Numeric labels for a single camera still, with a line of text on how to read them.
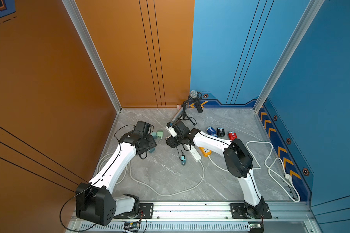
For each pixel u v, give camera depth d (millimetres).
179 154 892
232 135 994
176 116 1116
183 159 855
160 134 1023
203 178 841
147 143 729
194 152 919
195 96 947
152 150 960
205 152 916
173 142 826
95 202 390
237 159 524
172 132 780
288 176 867
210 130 1031
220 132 1021
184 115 1054
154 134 1021
